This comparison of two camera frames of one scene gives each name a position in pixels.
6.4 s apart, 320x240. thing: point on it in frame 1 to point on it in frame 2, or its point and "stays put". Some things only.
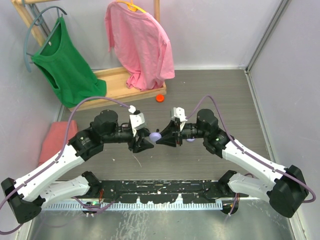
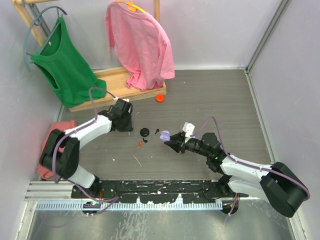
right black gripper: x=169 y=134 to x=174 y=143
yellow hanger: x=131 y=6 stays put
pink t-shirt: x=142 y=45 stays put
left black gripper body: x=139 y=139 to x=126 y=125
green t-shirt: x=73 y=79 stays put
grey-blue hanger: x=30 y=27 stays put
